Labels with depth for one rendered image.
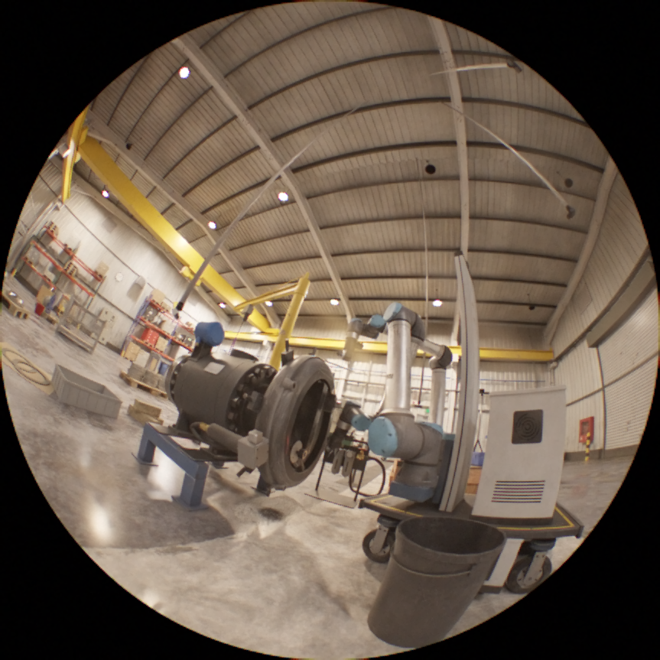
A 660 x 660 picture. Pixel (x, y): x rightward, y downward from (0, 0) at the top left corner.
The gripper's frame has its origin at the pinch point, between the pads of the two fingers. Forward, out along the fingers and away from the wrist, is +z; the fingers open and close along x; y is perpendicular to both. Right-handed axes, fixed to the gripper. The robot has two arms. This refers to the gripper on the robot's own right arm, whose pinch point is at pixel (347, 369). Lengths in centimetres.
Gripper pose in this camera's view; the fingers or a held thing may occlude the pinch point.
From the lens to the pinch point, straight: 145.6
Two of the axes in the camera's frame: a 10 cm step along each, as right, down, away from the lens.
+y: -9.2, -3.7, -1.5
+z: -2.6, 8.4, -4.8
